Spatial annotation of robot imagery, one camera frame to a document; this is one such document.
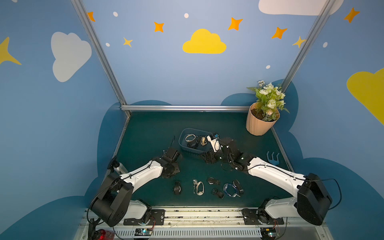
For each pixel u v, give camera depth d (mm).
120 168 815
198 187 841
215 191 813
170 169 752
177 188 776
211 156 717
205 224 733
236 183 861
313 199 416
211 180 861
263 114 1013
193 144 1011
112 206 415
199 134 1077
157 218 739
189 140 1032
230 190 824
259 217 669
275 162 952
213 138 718
